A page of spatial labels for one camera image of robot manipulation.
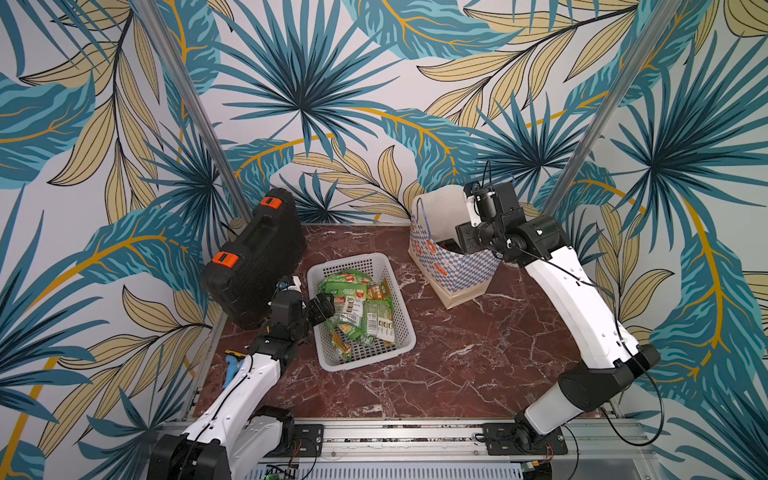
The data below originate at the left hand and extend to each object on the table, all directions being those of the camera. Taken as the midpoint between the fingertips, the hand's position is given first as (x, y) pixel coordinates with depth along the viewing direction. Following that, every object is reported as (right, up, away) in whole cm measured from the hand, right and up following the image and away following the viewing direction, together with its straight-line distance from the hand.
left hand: (323, 303), depth 84 cm
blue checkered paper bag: (+31, +15, -3) cm, 35 cm away
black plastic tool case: (-19, +7, -9) cm, 22 cm away
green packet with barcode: (+15, -6, +4) cm, 17 cm away
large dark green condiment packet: (+35, +16, -3) cm, 39 cm away
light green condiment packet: (+6, +4, +11) cm, 13 cm away
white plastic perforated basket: (+3, -11, +6) cm, 13 cm away
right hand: (+39, +20, -11) cm, 45 cm away
